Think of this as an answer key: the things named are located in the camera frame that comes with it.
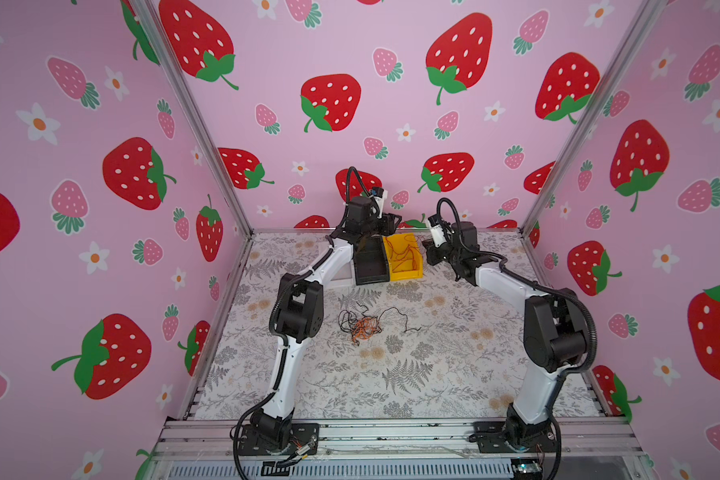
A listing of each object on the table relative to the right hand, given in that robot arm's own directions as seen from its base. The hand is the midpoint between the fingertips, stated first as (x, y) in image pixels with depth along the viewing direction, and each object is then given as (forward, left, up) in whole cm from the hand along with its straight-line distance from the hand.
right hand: (424, 240), depth 95 cm
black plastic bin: (+1, +18, -14) cm, 23 cm away
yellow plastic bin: (+8, +6, -18) cm, 20 cm away
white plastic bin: (-7, +26, -15) cm, 31 cm away
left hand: (+6, +9, +5) cm, 12 cm away
